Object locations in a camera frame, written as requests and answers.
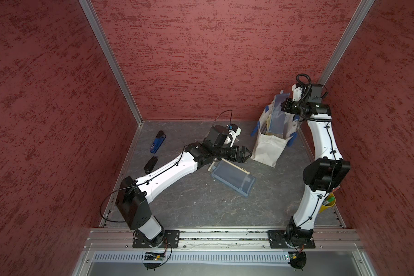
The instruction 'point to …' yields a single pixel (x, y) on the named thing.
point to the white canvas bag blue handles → (268, 148)
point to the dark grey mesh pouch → (234, 178)
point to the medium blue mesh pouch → (278, 115)
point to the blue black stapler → (159, 140)
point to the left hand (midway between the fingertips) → (242, 155)
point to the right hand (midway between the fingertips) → (280, 105)
